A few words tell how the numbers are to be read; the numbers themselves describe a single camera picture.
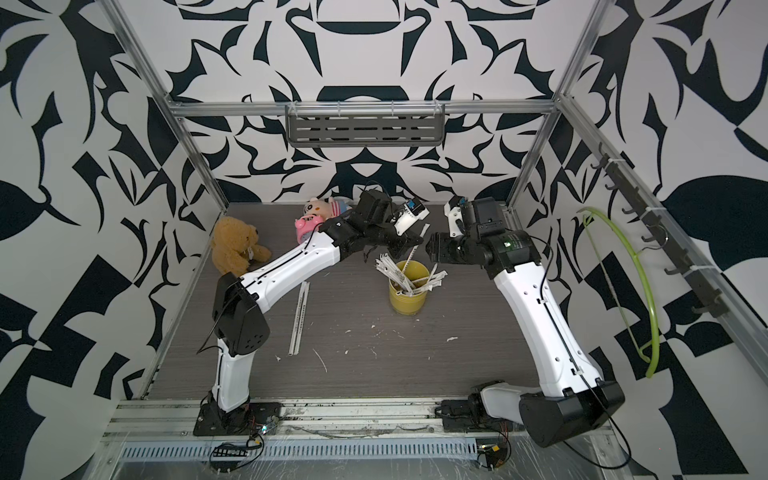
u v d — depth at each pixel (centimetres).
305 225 99
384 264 79
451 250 63
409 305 87
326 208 109
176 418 99
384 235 69
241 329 48
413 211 69
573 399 37
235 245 87
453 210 64
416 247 79
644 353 60
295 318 91
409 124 96
